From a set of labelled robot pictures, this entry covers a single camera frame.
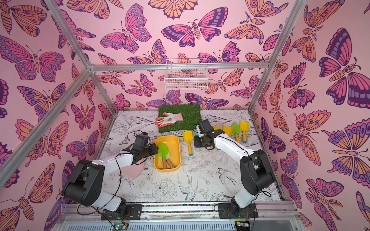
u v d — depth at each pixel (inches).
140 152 27.6
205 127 27.9
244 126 43.4
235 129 41.8
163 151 38.0
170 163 35.0
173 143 38.2
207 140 26.8
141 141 28.7
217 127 26.6
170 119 43.2
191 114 44.9
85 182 17.5
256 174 17.7
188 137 40.7
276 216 28.7
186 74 37.5
